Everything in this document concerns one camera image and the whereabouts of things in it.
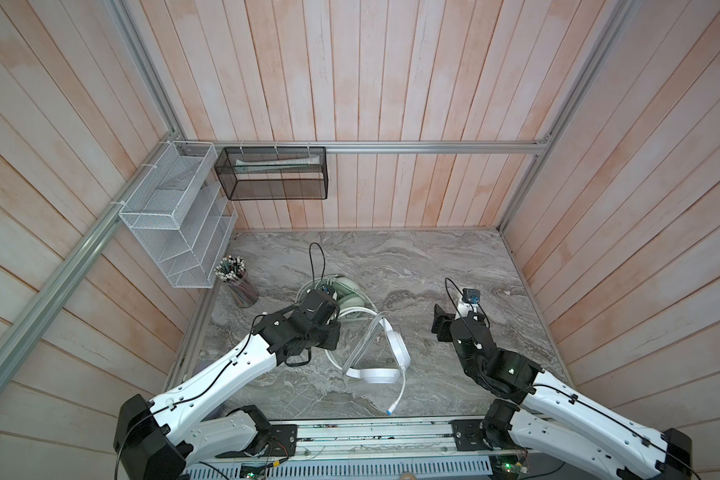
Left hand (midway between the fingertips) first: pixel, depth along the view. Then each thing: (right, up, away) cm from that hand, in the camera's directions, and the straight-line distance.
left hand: (333, 337), depth 76 cm
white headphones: (+10, -6, -11) cm, 16 cm away
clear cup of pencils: (-31, +17, +10) cm, 36 cm away
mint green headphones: (+4, +9, +16) cm, 19 cm away
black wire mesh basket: (-23, +51, +27) cm, 62 cm away
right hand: (+31, +8, 0) cm, 31 cm away
